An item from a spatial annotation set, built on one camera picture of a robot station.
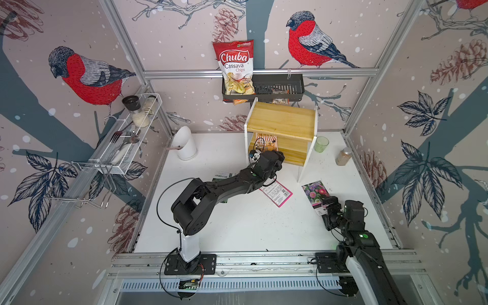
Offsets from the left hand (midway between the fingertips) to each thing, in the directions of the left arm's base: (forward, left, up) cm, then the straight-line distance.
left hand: (287, 154), depth 85 cm
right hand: (-16, -15, -14) cm, 26 cm away
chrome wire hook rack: (-24, +70, +16) cm, 75 cm away
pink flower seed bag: (-9, +3, -19) cm, 22 cm away
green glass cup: (+22, -26, -18) cm, 39 cm away
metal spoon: (-4, +62, +15) cm, 64 cm away
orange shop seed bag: (+11, +9, -4) cm, 14 cm away
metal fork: (-2, +68, +16) cm, 70 cm away
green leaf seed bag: (-15, +30, -19) cm, 38 cm away
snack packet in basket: (+23, 0, +13) cm, 26 cm away
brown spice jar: (+8, -33, -12) cm, 36 cm away
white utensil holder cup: (+19, +55, -9) cm, 59 cm away
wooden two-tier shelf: (+3, -2, +13) cm, 14 cm away
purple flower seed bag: (-9, -17, -20) cm, 28 cm away
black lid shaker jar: (+8, +63, +16) cm, 66 cm away
